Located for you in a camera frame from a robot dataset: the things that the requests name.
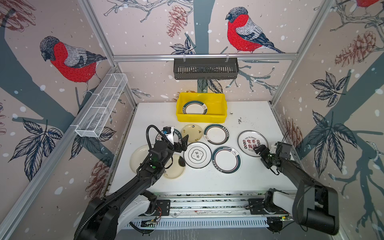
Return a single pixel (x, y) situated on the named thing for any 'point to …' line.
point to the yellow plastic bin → (216, 103)
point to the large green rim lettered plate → (177, 136)
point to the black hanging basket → (206, 68)
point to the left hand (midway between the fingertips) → (180, 134)
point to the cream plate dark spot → (176, 170)
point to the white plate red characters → (249, 139)
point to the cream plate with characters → (194, 132)
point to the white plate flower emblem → (197, 155)
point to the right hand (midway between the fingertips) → (257, 153)
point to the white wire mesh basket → (101, 105)
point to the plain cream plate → (137, 155)
